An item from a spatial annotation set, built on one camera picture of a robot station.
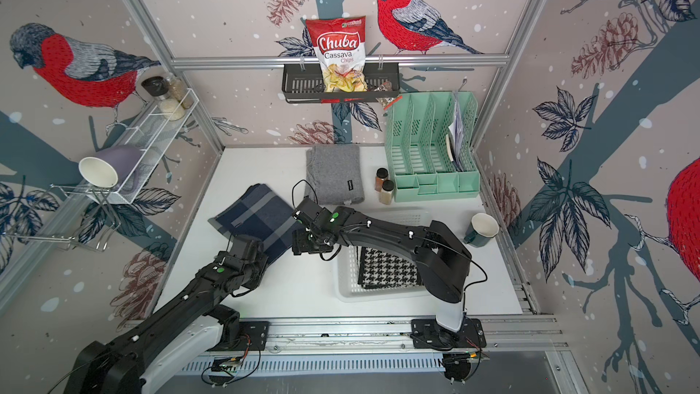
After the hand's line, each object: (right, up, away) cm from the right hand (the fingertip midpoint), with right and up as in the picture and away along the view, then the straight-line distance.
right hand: (299, 248), depth 79 cm
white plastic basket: (+38, +7, +11) cm, 40 cm away
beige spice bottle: (+28, +14, +17) cm, 35 cm away
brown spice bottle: (+26, +22, +21) cm, 40 cm away
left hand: (-10, -4, +8) cm, 13 cm away
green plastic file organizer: (+49, +36, +39) cm, 72 cm away
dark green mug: (+58, +4, +7) cm, 58 cm away
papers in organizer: (+51, +35, +14) cm, 64 cm away
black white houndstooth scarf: (+25, -7, +1) cm, 26 cm away
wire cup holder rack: (-46, +14, -16) cm, 51 cm away
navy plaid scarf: (-19, +7, +19) cm, 28 cm away
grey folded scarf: (+8, +21, +28) cm, 36 cm away
